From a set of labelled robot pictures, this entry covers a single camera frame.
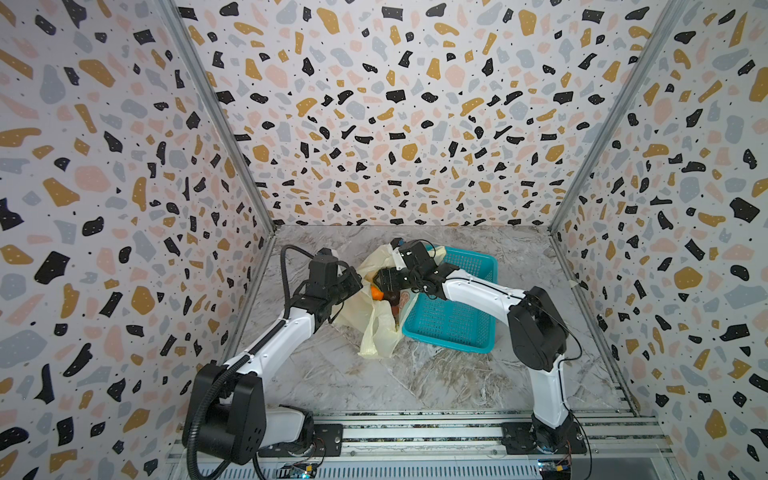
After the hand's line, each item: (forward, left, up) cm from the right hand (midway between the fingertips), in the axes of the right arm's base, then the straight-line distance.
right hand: (377, 273), depth 89 cm
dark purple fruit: (-1, -4, -11) cm, 12 cm away
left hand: (-2, +3, +4) cm, 6 cm away
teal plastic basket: (-8, -22, -15) cm, 28 cm away
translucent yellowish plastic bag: (-16, 0, +3) cm, 17 cm away
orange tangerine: (-1, +1, -11) cm, 11 cm away
